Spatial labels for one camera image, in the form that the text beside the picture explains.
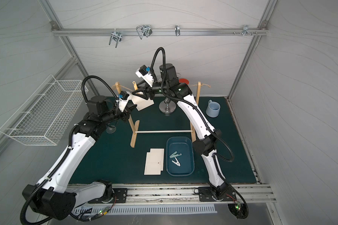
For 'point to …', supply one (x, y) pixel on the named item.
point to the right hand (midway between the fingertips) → (133, 88)
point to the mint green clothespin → (174, 155)
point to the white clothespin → (177, 163)
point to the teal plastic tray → (180, 156)
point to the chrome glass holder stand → (167, 106)
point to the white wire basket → (49, 114)
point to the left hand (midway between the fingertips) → (132, 104)
